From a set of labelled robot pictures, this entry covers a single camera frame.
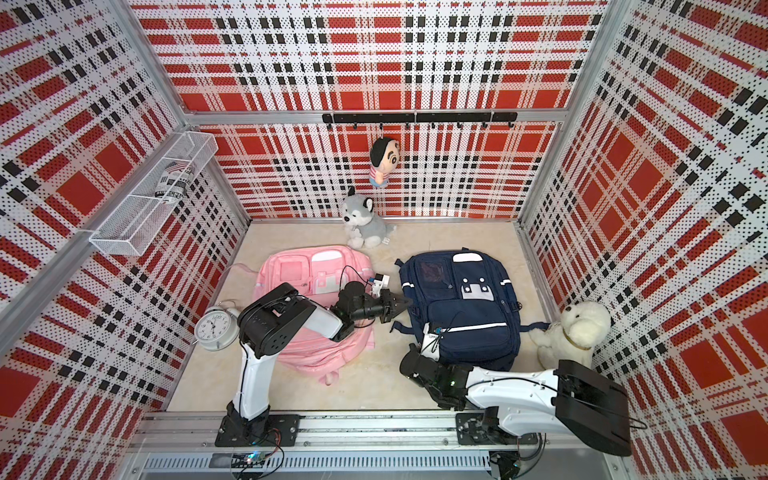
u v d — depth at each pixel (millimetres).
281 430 736
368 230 1051
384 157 906
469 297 946
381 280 907
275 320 553
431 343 722
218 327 884
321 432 750
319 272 985
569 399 426
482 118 883
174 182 735
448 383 613
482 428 734
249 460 693
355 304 784
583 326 728
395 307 846
